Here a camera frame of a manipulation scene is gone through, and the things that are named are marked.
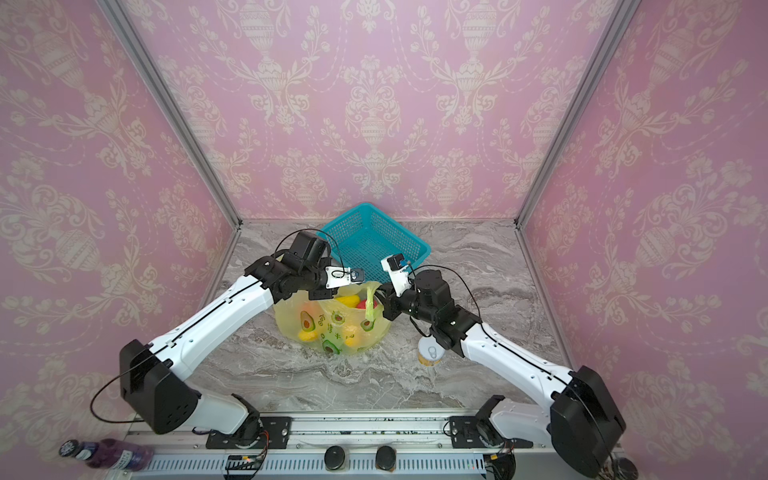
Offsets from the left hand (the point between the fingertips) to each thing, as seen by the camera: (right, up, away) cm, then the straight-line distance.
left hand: (338, 274), depth 80 cm
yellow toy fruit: (+3, -18, 0) cm, 19 cm away
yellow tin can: (+25, -21, +1) cm, 33 cm away
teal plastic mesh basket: (+4, +12, +35) cm, 38 cm away
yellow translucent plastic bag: (+4, -12, -3) cm, 13 cm away
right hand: (+10, -3, -6) cm, 12 cm away
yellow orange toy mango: (+1, -9, +12) cm, 15 cm away
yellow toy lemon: (-9, -18, +5) cm, 21 cm away
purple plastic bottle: (-46, -36, -17) cm, 61 cm away
